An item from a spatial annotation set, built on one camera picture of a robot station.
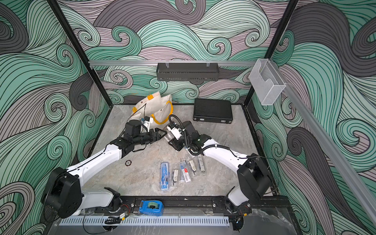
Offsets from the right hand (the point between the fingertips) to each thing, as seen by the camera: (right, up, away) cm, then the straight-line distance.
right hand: (170, 140), depth 81 cm
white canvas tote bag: (-7, +18, +8) cm, 21 cm away
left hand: (-3, +5, -2) cm, 6 cm away
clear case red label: (+8, -19, 0) cm, 20 cm away
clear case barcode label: (+18, -14, +4) cm, 23 cm away
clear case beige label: (+3, -20, 0) cm, 20 cm away
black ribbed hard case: (+30, +18, +29) cm, 45 cm away
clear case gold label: (+13, -16, +3) cm, 21 cm away
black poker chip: (-27, -15, +6) cm, 31 cm away
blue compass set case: (-3, -20, 0) cm, 21 cm away
